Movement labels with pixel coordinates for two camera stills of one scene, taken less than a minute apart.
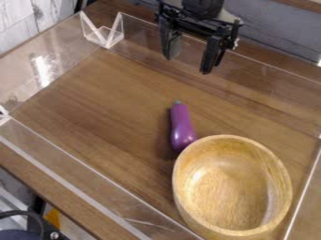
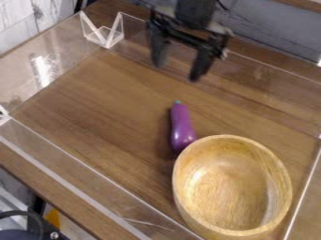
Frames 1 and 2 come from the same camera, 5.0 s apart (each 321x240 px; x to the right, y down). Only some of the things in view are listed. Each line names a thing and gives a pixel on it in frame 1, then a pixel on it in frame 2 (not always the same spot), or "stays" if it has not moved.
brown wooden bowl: x=232 y=187 stays
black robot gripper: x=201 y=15 → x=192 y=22
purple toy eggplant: x=183 y=132 stays
